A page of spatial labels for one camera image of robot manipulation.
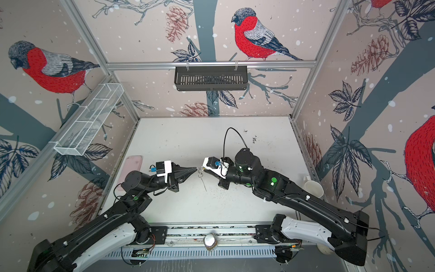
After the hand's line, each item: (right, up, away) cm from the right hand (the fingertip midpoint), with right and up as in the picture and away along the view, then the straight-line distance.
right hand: (204, 169), depth 63 cm
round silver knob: (+2, -28, +1) cm, 28 cm away
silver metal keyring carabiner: (-1, +1, -3) cm, 3 cm away
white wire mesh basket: (-56, +11, +9) cm, 58 cm away
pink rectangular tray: (-47, -5, +35) cm, 59 cm away
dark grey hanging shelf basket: (0, +49, +44) cm, 66 cm away
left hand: (-3, +1, -5) cm, 6 cm away
